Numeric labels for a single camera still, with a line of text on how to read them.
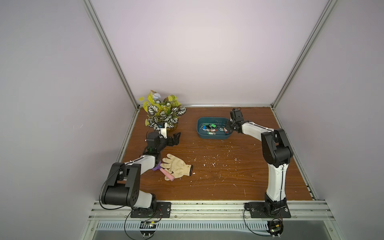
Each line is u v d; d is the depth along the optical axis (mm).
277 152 547
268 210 656
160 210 726
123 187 436
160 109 856
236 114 831
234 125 780
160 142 775
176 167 876
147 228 722
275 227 696
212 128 1066
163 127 793
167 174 833
